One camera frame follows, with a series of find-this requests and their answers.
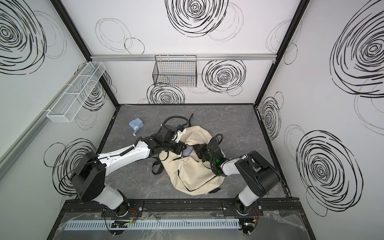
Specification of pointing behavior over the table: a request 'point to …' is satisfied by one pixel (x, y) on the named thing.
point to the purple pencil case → (187, 152)
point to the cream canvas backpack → (187, 173)
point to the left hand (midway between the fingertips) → (186, 147)
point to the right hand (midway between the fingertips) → (191, 148)
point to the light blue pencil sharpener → (135, 125)
